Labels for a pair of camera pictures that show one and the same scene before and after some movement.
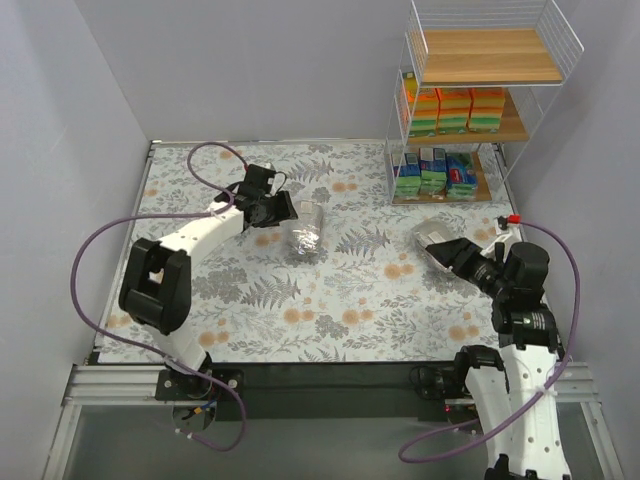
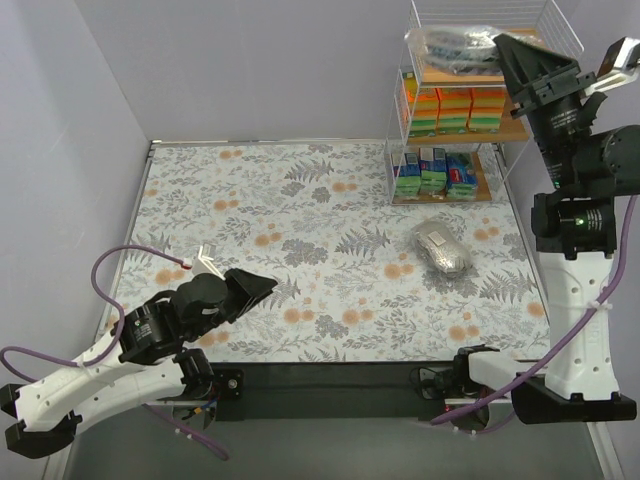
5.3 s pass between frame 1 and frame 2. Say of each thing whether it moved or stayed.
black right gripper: moved
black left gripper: moved
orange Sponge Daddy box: stayed
